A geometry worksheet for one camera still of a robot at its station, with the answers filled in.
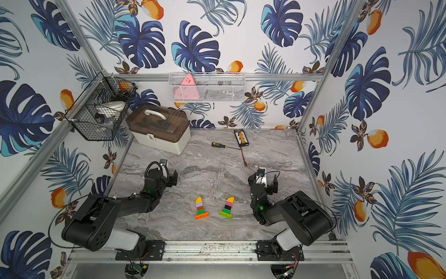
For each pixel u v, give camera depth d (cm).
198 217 82
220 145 110
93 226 44
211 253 75
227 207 84
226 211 84
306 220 46
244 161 104
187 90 90
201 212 85
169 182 76
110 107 80
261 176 75
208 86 94
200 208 85
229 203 87
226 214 83
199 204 86
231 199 88
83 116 76
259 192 69
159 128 98
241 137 115
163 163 79
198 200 87
